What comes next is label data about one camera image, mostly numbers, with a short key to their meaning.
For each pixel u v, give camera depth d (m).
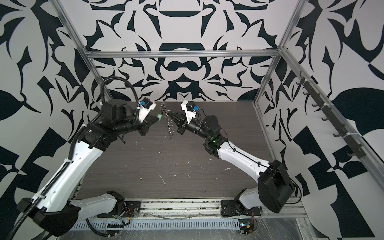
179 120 0.62
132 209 0.73
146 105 0.54
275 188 0.42
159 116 0.66
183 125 0.59
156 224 0.71
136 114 0.53
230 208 0.74
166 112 0.66
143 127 0.58
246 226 0.71
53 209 0.38
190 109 0.56
